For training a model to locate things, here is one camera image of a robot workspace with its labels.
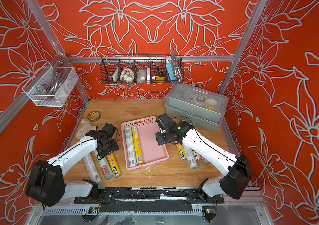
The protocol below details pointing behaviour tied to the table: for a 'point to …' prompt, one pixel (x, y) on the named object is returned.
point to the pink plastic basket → (152, 153)
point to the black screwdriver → (159, 71)
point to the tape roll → (94, 116)
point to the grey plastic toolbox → (200, 108)
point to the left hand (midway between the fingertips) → (113, 149)
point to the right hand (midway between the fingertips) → (158, 138)
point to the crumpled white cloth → (83, 127)
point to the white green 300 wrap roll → (92, 169)
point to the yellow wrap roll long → (137, 147)
